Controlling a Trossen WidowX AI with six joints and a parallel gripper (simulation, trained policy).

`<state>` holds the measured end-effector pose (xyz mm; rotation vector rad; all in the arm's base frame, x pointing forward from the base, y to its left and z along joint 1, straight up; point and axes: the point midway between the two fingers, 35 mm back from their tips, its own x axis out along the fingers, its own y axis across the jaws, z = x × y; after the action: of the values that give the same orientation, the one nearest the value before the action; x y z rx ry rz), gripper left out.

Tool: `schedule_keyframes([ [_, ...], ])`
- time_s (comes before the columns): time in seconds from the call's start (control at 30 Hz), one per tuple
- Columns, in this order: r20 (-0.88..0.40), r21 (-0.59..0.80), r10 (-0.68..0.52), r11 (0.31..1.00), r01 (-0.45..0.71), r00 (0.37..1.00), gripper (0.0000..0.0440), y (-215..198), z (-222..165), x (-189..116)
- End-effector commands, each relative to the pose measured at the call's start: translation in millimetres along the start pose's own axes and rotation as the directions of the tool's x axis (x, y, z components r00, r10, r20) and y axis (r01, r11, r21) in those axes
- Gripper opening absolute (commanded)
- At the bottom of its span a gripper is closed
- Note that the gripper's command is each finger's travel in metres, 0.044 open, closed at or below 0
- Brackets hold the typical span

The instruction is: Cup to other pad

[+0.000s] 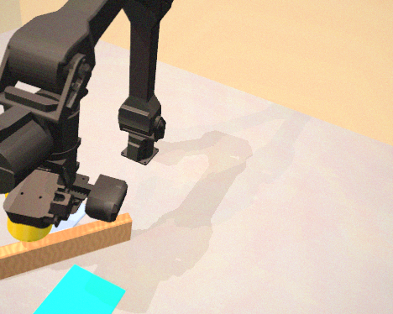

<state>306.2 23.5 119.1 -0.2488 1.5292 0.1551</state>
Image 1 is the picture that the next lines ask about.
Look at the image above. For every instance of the tan flat bar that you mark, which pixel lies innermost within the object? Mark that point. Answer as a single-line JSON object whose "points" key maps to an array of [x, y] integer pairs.
{"points": [[17, 258]]}

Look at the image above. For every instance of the yellow cup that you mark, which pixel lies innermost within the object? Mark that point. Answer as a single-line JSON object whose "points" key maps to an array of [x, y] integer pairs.
{"points": [[27, 234]]}

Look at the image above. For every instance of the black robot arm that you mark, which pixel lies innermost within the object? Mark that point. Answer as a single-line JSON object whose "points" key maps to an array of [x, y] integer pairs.
{"points": [[55, 52]]}

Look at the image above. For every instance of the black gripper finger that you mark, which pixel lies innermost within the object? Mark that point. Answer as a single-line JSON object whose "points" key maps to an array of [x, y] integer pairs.
{"points": [[73, 211]]}

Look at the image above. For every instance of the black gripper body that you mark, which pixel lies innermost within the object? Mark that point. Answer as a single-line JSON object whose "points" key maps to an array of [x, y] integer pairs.
{"points": [[104, 198]]}

